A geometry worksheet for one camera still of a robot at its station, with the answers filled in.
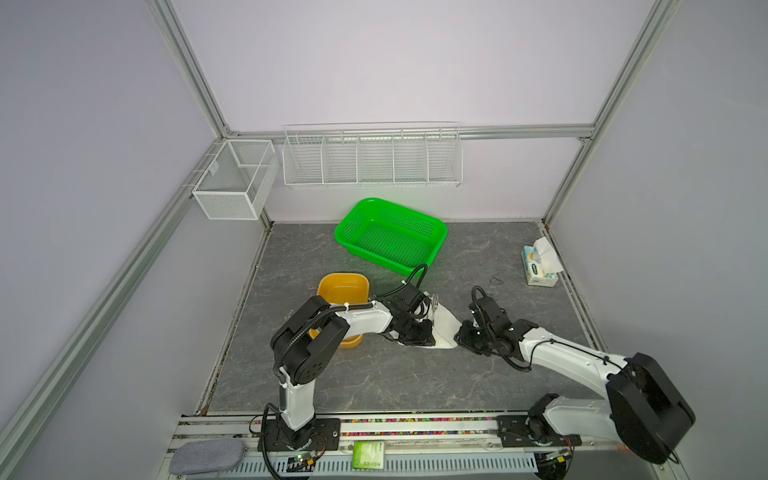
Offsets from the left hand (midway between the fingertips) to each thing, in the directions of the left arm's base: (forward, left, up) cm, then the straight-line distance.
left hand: (434, 347), depth 86 cm
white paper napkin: (+6, -4, -1) cm, 8 cm away
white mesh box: (+52, +61, +24) cm, 84 cm away
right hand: (+1, -6, +1) cm, 7 cm away
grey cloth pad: (-23, +59, +1) cm, 63 cm away
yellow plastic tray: (+22, +28, 0) cm, 36 cm away
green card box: (-25, +19, +1) cm, 32 cm away
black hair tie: (+24, -26, -3) cm, 36 cm away
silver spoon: (+16, -3, -1) cm, 16 cm away
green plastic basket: (+45, +10, -2) cm, 47 cm away
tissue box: (+24, -40, +4) cm, 47 cm away
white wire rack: (+55, +15, +29) cm, 64 cm away
